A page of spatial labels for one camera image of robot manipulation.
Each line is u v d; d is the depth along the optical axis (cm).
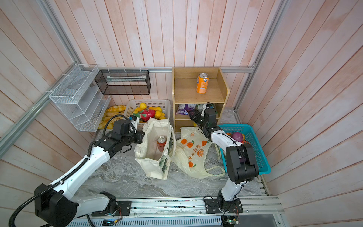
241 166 48
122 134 60
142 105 112
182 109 93
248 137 96
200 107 95
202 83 78
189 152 90
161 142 88
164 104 115
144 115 105
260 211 73
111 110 113
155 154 93
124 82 98
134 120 71
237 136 93
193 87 90
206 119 72
